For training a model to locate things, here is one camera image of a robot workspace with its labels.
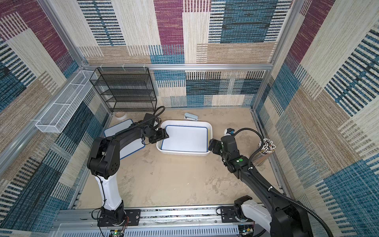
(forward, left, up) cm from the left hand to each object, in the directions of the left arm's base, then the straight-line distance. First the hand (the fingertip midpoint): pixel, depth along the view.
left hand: (167, 137), depth 98 cm
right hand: (-11, -31, +8) cm, 34 cm away
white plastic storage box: (+9, +3, +2) cm, 10 cm away
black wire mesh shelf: (+34, +31, +14) cm, 48 cm away
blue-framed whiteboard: (+3, -12, -6) cm, 14 cm away
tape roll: (+24, +38, -3) cm, 45 cm away
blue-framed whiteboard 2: (-23, +11, +26) cm, 36 cm away
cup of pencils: (-19, -53, +10) cm, 57 cm away
